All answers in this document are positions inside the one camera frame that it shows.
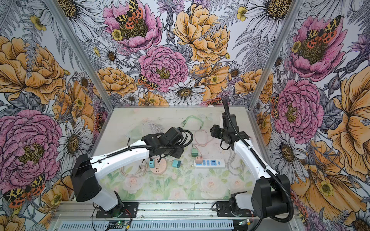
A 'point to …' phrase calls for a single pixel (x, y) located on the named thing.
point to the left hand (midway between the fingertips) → (176, 153)
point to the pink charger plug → (199, 160)
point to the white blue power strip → (210, 163)
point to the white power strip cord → (228, 163)
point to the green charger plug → (194, 152)
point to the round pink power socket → (159, 168)
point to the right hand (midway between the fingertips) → (213, 134)
